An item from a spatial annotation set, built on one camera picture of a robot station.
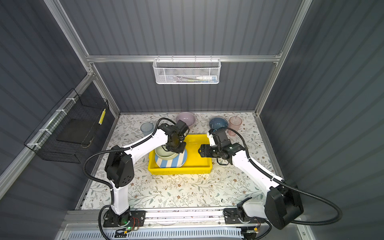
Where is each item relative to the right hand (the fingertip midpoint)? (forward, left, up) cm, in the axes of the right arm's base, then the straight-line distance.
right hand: (205, 151), depth 83 cm
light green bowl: (+3, +25, -6) cm, 26 cm away
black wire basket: (-1, +69, +17) cm, 71 cm away
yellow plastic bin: (-1, +6, -13) cm, 14 cm away
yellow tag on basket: (+15, +58, +14) cm, 61 cm away
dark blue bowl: (+31, -10, -11) cm, 34 cm away
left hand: (+3, +14, -4) cm, 15 cm away
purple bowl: (+35, +12, -9) cm, 38 cm away
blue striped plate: (-1, +16, -9) cm, 19 cm away
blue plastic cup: (+15, +36, +3) cm, 39 cm away
